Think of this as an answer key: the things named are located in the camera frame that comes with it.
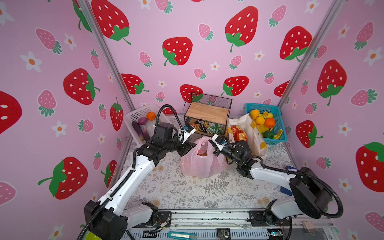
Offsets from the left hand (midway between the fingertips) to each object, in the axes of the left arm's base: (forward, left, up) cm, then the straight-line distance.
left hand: (192, 140), depth 74 cm
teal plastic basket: (+37, -53, -14) cm, 66 cm away
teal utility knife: (-37, +4, -26) cm, 46 cm away
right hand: (+3, -8, 0) cm, 8 cm away
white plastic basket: (+31, +40, -21) cm, 54 cm away
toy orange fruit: (+29, -55, -18) cm, 65 cm away
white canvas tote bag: (+2, -36, -9) cm, 37 cm away
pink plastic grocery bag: (-7, -5, -8) cm, 12 cm away
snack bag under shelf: (+26, -7, -19) cm, 32 cm away
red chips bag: (+13, -28, -12) cm, 33 cm away
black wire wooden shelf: (+37, -3, -10) cm, 38 cm away
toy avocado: (+18, -50, -18) cm, 56 cm away
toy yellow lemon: (+31, -48, -18) cm, 60 cm away
